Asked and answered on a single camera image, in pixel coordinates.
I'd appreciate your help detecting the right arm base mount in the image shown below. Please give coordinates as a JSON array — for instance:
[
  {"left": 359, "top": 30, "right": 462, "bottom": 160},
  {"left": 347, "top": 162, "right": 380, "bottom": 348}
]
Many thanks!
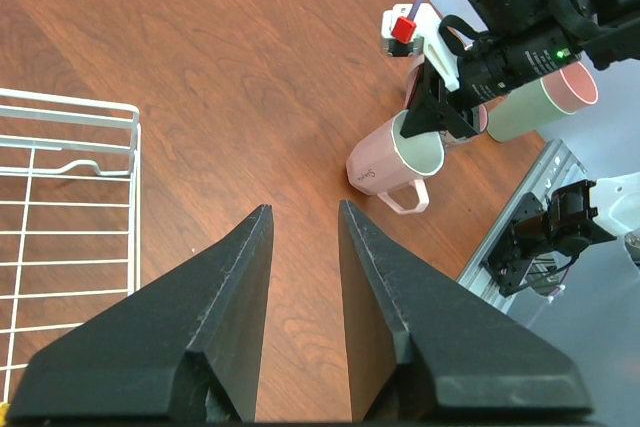
[{"left": 486, "top": 180, "right": 615, "bottom": 297}]

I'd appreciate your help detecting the pink ghost pattern mug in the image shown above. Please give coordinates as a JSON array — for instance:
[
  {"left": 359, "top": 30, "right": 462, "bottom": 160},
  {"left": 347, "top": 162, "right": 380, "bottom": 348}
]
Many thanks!
[{"left": 400, "top": 55, "right": 488, "bottom": 148}]

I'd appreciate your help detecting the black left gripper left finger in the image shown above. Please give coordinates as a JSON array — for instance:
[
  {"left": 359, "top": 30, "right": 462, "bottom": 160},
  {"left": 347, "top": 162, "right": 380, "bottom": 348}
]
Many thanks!
[{"left": 7, "top": 204, "right": 274, "bottom": 422}]

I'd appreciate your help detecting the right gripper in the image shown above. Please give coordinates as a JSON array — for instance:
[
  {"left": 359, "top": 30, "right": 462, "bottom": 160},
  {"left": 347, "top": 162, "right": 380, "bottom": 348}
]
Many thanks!
[{"left": 400, "top": 15, "right": 581, "bottom": 138}]

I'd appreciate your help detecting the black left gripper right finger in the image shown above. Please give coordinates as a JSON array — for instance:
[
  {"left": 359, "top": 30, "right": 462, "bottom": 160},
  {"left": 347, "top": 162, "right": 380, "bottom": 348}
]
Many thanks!
[{"left": 338, "top": 200, "right": 593, "bottom": 422}]

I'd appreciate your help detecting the yellow mug black handle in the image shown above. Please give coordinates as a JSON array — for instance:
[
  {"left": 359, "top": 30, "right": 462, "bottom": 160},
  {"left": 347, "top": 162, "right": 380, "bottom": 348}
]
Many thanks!
[{"left": 0, "top": 403, "right": 9, "bottom": 426}]

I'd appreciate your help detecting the pink faceted mug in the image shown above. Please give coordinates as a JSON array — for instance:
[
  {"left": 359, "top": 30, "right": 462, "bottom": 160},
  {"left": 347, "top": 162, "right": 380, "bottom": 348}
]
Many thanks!
[{"left": 346, "top": 110, "right": 445, "bottom": 215}]

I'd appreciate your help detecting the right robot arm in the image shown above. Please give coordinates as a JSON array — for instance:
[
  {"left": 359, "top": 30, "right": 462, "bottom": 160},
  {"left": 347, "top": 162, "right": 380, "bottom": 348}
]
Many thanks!
[{"left": 381, "top": 0, "right": 639, "bottom": 140}]

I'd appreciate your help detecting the white wire dish rack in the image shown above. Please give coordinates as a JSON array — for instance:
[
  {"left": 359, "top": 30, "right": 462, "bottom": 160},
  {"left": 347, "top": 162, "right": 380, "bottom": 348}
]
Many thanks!
[{"left": 1, "top": 88, "right": 142, "bottom": 403}]

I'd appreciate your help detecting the tall cream pink tumbler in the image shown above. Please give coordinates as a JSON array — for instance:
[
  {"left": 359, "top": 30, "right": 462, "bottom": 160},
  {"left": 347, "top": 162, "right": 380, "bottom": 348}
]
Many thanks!
[{"left": 487, "top": 62, "right": 599, "bottom": 142}]

